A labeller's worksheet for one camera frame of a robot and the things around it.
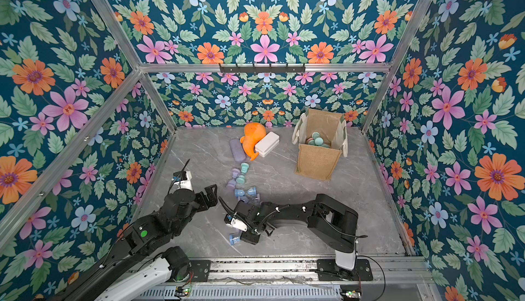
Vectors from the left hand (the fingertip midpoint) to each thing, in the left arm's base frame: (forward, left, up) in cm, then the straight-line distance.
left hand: (212, 189), depth 73 cm
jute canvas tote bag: (+14, -42, -7) cm, 45 cm away
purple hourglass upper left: (+12, -3, -17) cm, 21 cm away
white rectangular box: (+34, -21, -17) cm, 43 cm away
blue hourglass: (-13, -5, -18) cm, 22 cm away
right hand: (-8, -12, -21) cm, 25 cm away
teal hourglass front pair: (+31, -47, -13) cm, 57 cm away
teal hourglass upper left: (+20, -9, -18) cm, 28 cm away
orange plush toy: (+39, -14, -13) cm, 44 cm away
